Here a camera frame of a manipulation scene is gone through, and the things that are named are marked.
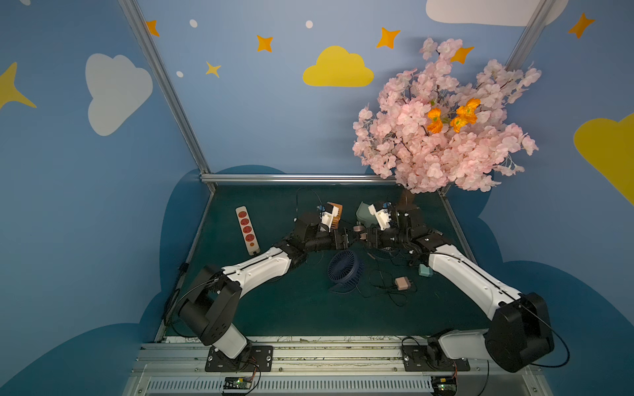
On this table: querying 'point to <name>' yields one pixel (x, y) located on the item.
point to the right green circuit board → (443, 385)
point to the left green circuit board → (238, 383)
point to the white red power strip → (248, 231)
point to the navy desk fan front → (346, 270)
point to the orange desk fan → (336, 220)
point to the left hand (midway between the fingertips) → (355, 232)
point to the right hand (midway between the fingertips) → (360, 233)
